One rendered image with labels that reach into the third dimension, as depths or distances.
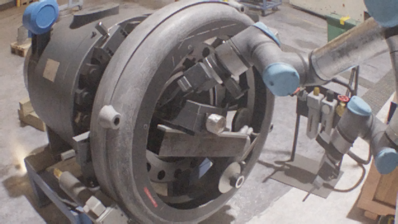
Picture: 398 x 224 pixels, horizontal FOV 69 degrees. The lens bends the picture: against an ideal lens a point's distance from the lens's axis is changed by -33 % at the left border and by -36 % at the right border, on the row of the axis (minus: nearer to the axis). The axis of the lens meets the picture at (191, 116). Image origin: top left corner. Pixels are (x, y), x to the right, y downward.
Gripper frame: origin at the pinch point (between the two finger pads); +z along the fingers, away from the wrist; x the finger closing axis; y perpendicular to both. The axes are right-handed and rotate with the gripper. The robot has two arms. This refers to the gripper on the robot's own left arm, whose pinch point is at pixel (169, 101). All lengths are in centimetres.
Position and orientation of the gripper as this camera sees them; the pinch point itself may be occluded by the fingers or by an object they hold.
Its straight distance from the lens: 110.4
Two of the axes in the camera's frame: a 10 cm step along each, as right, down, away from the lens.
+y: -5.4, -8.3, 1.3
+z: -7.9, 5.5, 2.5
